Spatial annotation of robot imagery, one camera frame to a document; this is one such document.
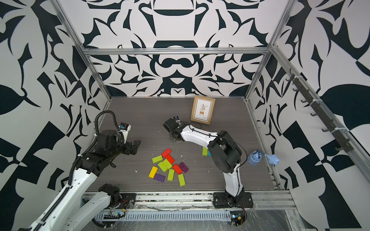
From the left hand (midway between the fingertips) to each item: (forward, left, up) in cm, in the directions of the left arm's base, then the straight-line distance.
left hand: (129, 137), depth 78 cm
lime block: (-2, -42, -18) cm, 45 cm away
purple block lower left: (-16, -14, -19) cm, 28 cm away
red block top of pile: (-1, -18, -18) cm, 25 cm away
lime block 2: (-6, -13, -17) cm, 22 cm away
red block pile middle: (-6, -20, -18) cm, 27 cm away
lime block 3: (-14, -21, -18) cm, 31 cm away
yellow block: (-13, -11, -17) cm, 24 cm away
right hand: (+8, -24, -13) cm, 28 cm away
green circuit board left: (-33, +8, -21) cm, 40 cm away
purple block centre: (-11, -28, -18) cm, 35 cm away
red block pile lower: (-11, -24, -19) cm, 33 cm away
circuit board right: (-36, -54, -19) cm, 67 cm away
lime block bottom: (-18, -27, -18) cm, 37 cm away
